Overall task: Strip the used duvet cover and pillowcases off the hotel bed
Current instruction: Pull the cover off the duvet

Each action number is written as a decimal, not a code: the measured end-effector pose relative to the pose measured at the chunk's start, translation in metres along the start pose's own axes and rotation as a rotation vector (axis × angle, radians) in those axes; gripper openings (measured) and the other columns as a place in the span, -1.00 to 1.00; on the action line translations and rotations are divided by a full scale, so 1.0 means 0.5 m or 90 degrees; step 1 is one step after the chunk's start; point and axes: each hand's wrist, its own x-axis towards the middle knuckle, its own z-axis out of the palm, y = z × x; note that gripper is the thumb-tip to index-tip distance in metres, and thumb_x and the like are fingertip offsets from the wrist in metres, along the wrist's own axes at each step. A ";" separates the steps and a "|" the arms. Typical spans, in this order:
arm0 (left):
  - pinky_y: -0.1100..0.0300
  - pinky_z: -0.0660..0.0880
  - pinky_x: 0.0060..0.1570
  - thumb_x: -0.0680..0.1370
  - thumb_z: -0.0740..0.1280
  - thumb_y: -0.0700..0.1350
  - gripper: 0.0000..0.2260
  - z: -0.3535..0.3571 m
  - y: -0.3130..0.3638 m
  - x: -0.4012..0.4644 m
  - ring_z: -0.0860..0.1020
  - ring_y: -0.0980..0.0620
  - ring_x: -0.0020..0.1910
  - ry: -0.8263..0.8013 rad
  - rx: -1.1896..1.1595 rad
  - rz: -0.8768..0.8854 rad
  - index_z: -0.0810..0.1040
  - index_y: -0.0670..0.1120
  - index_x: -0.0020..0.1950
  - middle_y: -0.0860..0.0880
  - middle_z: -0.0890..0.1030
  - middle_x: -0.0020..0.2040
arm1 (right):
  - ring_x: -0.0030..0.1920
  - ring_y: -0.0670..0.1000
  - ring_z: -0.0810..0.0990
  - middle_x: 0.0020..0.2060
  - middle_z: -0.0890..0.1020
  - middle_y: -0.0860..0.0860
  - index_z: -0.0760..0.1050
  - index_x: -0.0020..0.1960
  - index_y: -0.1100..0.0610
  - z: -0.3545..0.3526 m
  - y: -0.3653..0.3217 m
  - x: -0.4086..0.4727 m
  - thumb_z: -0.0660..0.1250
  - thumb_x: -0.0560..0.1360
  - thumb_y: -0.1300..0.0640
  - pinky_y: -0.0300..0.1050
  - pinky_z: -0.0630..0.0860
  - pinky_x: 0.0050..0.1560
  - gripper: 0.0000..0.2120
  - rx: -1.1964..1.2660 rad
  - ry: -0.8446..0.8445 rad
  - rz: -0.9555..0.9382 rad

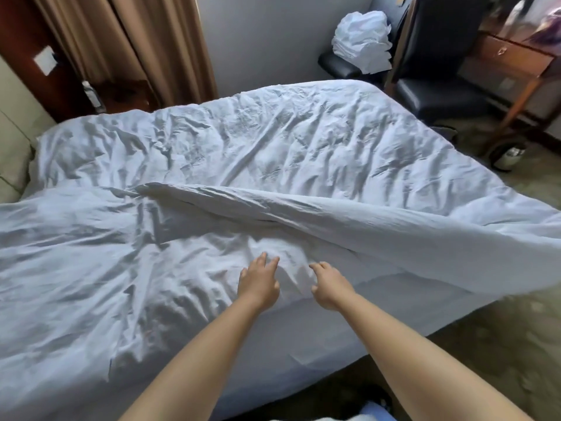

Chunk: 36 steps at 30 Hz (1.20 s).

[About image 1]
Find person's left hand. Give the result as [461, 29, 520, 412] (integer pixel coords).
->
[238, 251, 281, 312]

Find person's right hand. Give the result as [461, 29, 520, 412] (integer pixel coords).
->
[309, 261, 356, 313]

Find white bed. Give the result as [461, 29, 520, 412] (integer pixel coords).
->
[0, 81, 561, 421]

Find white duvet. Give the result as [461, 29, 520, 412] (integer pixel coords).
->
[0, 80, 561, 384]

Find person's left forearm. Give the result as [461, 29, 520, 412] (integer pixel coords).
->
[118, 298, 268, 421]

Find person's right forearm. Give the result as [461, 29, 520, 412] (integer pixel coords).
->
[340, 293, 534, 421]

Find person's black shoe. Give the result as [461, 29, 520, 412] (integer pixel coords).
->
[350, 383, 393, 408]

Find person's blue jeans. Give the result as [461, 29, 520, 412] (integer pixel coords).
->
[359, 401, 397, 421]

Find black office chair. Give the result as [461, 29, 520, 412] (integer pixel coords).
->
[317, 0, 411, 82]
[385, 0, 491, 127]

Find wooden nightstand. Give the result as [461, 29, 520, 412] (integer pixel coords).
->
[96, 81, 161, 113]

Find white bedding bundle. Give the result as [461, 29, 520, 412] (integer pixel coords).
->
[331, 11, 393, 75]

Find clear water bottle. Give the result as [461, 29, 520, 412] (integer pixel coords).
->
[82, 81, 102, 113]

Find beige curtain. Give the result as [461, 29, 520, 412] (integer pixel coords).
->
[30, 0, 219, 108]

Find beige padded headboard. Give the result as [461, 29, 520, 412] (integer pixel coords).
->
[0, 54, 58, 205]

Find wooden desk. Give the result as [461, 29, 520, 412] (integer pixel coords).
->
[464, 15, 561, 145]

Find white wall socket panel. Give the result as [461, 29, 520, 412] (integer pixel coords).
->
[33, 46, 57, 77]

